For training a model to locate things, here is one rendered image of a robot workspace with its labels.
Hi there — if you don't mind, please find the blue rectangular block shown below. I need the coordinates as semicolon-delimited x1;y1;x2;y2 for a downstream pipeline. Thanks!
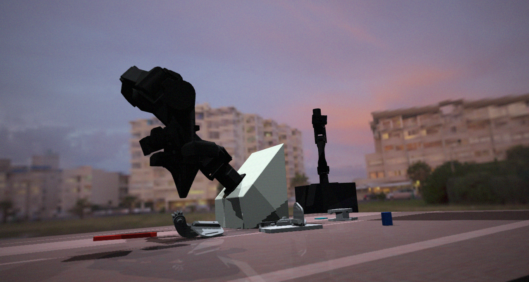
381;212;393;225

